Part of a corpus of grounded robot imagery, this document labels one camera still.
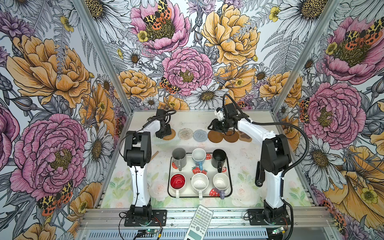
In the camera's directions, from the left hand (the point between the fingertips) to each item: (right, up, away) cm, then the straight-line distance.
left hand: (167, 136), depth 104 cm
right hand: (+30, +4, -10) cm, 32 cm away
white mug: (+22, -24, -19) cm, 38 cm away
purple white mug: (+34, -24, -19) cm, 46 cm away
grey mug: (+10, -12, -13) cm, 20 cm away
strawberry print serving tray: (+17, -18, -13) cm, 29 cm away
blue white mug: (+22, -10, -14) cm, 28 cm away
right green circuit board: (+59, -42, -33) cm, 79 cm away
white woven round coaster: (+13, +1, +4) cm, 13 cm away
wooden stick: (-6, -12, -7) cm, 15 cm away
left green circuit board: (-2, -43, -33) cm, 54 cm away
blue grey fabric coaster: (+23, 0, +1) cm, 23 cm away
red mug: (+10, -24, -21) cm, 33 cm away
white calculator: (+22, -39, -33) cm, 55 cm away
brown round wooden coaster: (+45, -2, +1) cm, 45 cm away
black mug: (+34, -11, -13) cm, 38 cm away
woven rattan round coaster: (+3, 0, 0) cm, 3 cm away
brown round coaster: (+33, -1, +1) cm, 33 cm away
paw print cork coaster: (+42, +3, -36) cm, 55 cm away
